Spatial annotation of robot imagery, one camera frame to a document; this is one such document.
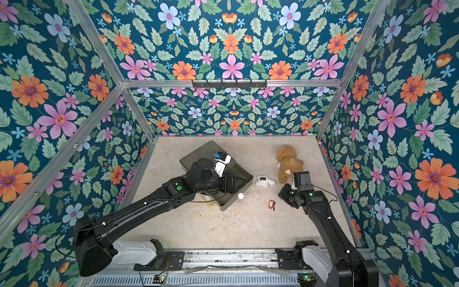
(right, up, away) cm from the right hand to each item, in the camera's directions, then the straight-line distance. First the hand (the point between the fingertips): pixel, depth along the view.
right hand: (280, 192), depth 82 cm
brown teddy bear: (+6, +14, +10) cm, 18 cm away
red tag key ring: (-3, -8, +8) cm, 12 cm away
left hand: (-18, +8, -13) cm, 24 cm away
